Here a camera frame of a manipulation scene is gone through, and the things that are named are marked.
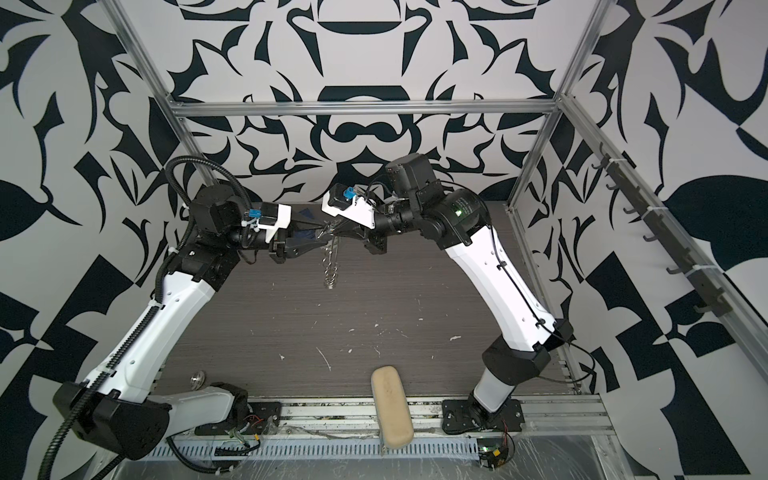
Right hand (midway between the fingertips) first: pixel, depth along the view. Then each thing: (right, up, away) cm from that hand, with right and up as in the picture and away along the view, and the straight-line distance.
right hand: (336, 226), depth 57 cm
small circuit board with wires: (+35, -53, +14) cm, 65 cm away
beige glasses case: (+11, -44, +17) cm, 48 cm away
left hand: (-2, 0, +2) cm, 3 cm away
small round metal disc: (-40, -40, +22) cm, 61 cm away
